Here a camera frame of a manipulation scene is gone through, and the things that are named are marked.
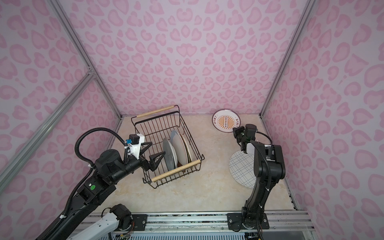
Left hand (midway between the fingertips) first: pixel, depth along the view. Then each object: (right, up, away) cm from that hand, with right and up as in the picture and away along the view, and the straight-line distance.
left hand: (157, 146), depth 63 cm
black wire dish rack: (-12, +9, +41) cm, 44 cm away
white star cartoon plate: (+12, -4, +13) cm, 18 cm away
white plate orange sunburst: (+36, +13, +41) cm, 56 cm away
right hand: (+41, +9, +35) cm, 55 cm away
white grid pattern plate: (+44, -17, +28) cm, 54 cm away
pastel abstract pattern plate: (+8, -6, +20) cm, 23 cm away
